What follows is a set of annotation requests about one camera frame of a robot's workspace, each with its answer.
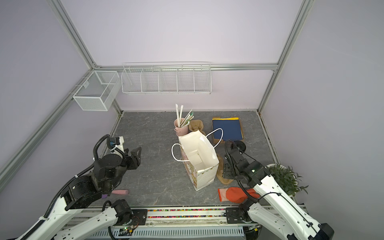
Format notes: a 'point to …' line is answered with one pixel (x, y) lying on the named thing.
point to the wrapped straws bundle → (182, 123)
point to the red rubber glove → (235, 194)
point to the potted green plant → (288, 179)
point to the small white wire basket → (98, 91)
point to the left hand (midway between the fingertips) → (135, 151)
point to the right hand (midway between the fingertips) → (231, 171)
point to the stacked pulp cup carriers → (195, 125)
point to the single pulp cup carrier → (220, 171)
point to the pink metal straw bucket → (180, 131)
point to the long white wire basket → (166, 78)
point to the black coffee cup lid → (240, 145)
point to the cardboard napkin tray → (218, 141)
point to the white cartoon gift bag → (199, 157)
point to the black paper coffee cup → (240, 145)
